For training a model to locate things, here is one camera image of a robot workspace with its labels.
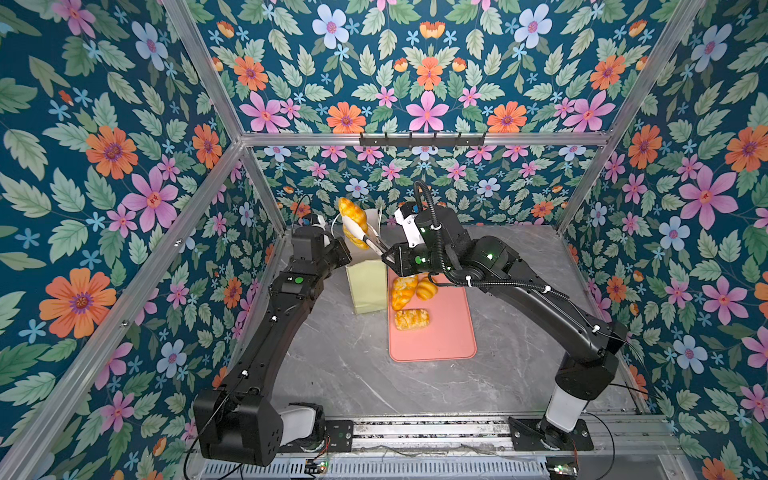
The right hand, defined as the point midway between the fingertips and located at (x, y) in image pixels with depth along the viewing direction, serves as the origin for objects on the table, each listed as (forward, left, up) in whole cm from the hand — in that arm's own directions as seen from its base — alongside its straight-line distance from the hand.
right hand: (386, 252), depth 65 cm
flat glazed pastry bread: (+1, -6, -33) cm, 33 cm away
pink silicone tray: (-5, -17, -32) cm, 36 cm away
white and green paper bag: (+4, +6, -14) cm, 15 cm away
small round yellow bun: (+12, -10, -33) cm, 37 cm away
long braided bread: (+12, -3, -33) cm, 35 cm away
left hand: (+11, +10, -5) cm, 16 cm away
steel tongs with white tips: (+10, +5, -4) cm, 12 cm away
